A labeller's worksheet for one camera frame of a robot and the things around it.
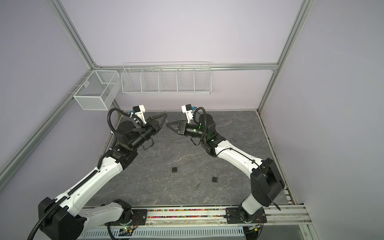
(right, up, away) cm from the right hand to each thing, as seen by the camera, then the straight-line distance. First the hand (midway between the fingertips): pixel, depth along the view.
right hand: (165, 127), depth 67 cm
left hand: (+1, +5, 0) cm, 5 cm away
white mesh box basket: (-55, +24, +35) cm, 70 cm away
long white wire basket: (-7, +33, +33) cm, 47 cm away
